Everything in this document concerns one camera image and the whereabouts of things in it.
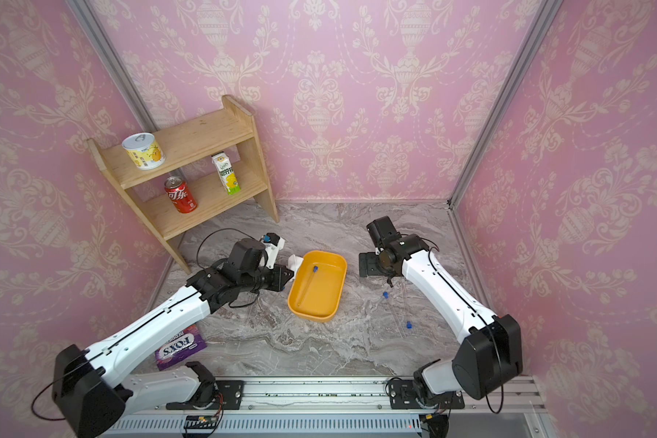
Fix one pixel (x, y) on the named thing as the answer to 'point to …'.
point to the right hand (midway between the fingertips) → (377, 266)
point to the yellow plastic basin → (318, 287)
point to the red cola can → (180, 194)
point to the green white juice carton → (224, 164)
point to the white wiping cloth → (294, 263)
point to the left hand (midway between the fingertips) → (294, 275)
